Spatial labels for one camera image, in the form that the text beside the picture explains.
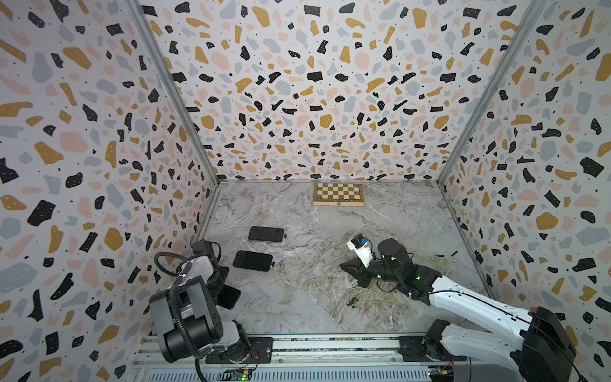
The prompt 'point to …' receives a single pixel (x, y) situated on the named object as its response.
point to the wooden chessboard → (339, 194)
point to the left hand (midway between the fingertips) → (221, 284)
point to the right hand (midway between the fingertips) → (344, 267)
